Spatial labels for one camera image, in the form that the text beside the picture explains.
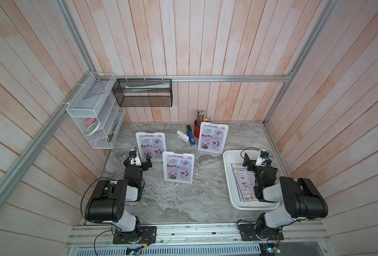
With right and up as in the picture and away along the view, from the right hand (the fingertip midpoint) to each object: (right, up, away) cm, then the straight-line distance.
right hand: (254, 152), depth 90 cm
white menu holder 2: (-44, -7, -7) cm, 45 cm away
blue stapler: (-36, +11, +21) cm, 43 cm away
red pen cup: (-30, +22, +14) cm, 39 cm away
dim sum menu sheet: (-5, -16, 0) cm, 17 cm away
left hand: (-66, -1, +1) cm, 66 cm away
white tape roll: (-85, +12, -12) cm, 87 cm away
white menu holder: (-58, +5, 0) cm, 58 cm away
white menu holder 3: (-23, +9, +6) cm, 25 cm away
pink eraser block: (-90, +17, -8) cm, 92 cm away
